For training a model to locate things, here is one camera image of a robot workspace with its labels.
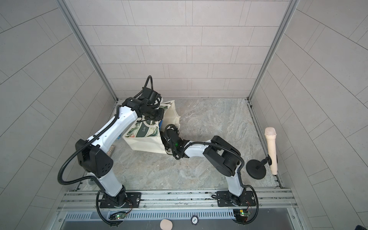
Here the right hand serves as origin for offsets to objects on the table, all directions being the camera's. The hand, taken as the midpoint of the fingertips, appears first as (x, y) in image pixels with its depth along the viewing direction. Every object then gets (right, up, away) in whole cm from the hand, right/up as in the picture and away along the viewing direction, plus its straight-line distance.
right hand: (152, 139), depth 84 cm
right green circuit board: (+47, -33, -16) cm, 60 cm away
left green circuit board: (-11, -31, -18) cm, 38 cm away
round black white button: (+25, -34, -18) cm, 46 cm away
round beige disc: (+11, -34, -20) cm, 41 cm away
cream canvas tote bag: (-2, +4, -7) cm, 8 cm away
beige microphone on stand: (+58, +7, -22) cm, 62 cm away
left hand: (+9, +15, -2) cm, 17 cm away
